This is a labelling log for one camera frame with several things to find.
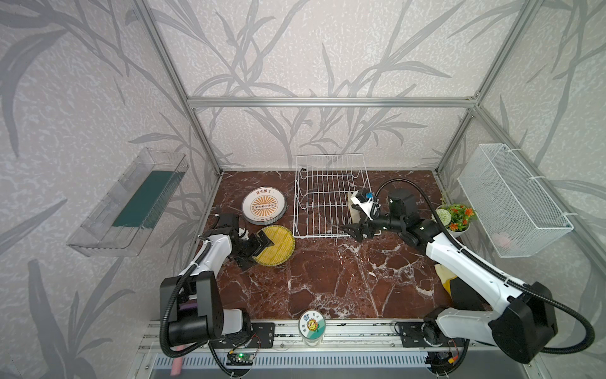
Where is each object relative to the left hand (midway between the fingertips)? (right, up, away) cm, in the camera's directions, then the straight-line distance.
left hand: (266, 249), depth 86 cm
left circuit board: (-5, -30, -15) cm, 34 cm away
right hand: (+29, +14, -10) cm, 34 cm away
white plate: (-5, +15, +18) cm, 24 cm away
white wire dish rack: (+21, +25, +25) cm, 41 cm away
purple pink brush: (-22, -28, -18) cm, 40 cm away
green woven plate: (+5, -2, +5) cm, 7 cm away
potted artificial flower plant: (+70, +12, -1) cm, 71 cm away
